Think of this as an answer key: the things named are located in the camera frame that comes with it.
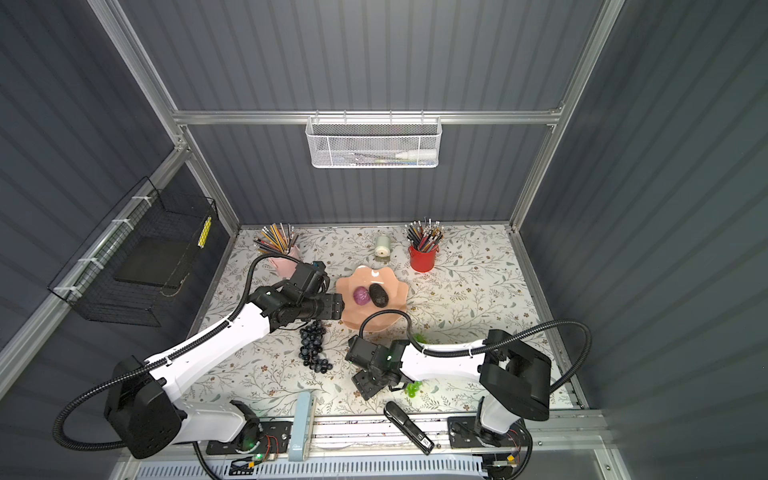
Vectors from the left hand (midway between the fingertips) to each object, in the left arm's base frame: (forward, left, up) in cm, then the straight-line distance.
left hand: (333, 304), depth 82 cm
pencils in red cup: (+21, -28, +4) cm, 36 cm away
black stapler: (-30, -19, -11) cm, 37 cm away
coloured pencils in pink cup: (+29, +21, -2) cm, 36 cm away
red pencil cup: (+23, -29, -11) cm, 38 cm away
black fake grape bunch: (-8, +7, -10) cm, 15 cm away
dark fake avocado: (+8, -13, -9) cm, 17 cm away
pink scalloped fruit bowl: (+17, -8, -11) cm, 22 cm away
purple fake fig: (+8, -7, -9) cm, 14 cm away
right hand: (-18, -9, -13) cm, 24 cm away
